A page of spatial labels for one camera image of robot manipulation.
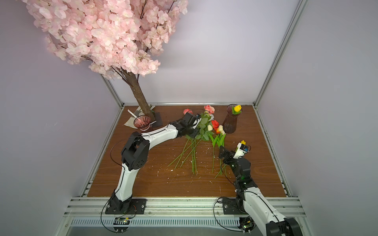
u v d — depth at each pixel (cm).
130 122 111
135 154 54
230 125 95
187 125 76
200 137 98
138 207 73
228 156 74
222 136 96
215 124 103
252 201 55
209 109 101
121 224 72
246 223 70
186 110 110
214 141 97
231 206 73
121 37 46
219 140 96
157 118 115
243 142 95
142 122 90
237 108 78
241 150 74
